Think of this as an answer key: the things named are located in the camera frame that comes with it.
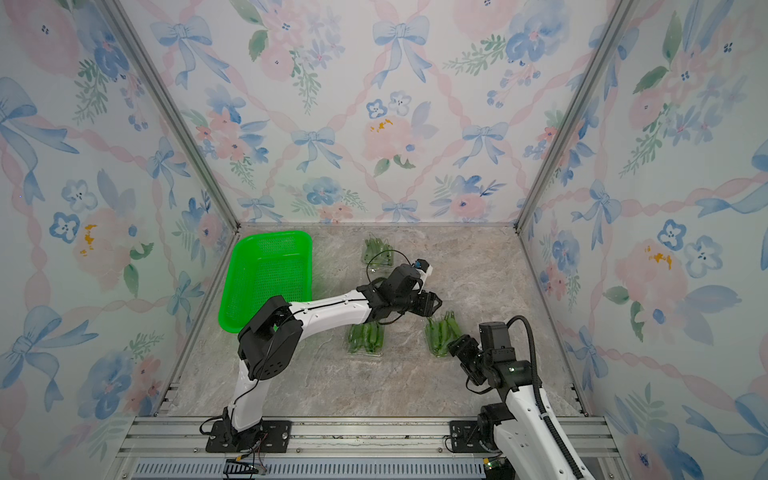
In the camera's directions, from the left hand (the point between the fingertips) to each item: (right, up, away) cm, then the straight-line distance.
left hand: (440, 300), depth 86 cm
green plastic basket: (-60, +9, +21) cm, 64 cm away
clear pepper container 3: (0, -10, +2) cm, 10 cm away
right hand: (+4, -14, -4) cm, 15 cm away
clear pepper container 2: (-21, -12, +2) cm, 24 cm away
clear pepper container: (-18, +14, +21) cm, 31 cm away
